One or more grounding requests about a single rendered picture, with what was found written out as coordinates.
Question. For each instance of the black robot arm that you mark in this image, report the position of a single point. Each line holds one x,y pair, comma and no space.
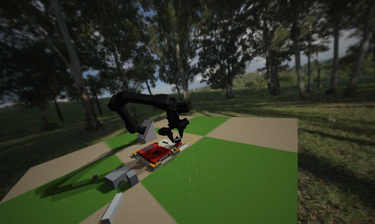
160,101

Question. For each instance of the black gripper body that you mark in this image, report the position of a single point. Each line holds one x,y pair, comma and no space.
165,131

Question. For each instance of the black wheel with grey hub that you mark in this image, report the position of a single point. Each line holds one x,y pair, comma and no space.
177,140

